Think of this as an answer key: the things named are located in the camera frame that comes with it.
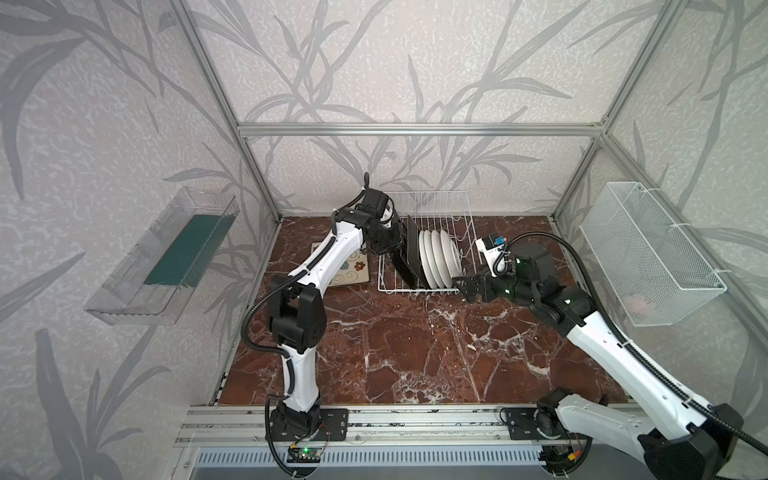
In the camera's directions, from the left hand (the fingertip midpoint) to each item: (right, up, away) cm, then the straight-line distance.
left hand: (410, 234), depth 87 cm
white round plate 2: (+6, -2, +2) cm, 6 cm away
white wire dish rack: (+16, +11, +35) cm, 40 cm away
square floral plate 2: (+1, -14, +1) cm, 14 cm away
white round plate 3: (+9, -8, +1) cm, 12 cm away
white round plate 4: (+13, -8, +4) cm, 15 cm away
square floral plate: (-19, -13, +16) cm, 28 cm away
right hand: (+14, -8, -13) cm, 21 cm away
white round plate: (+4, -8, 0) cm, 9 cm away
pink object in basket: (+55, -17, -15) cm, 60 cm away
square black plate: (+1, -6, 0) cm, 6 cm away
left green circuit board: (-26, -53, -16) cm, 61 cm away
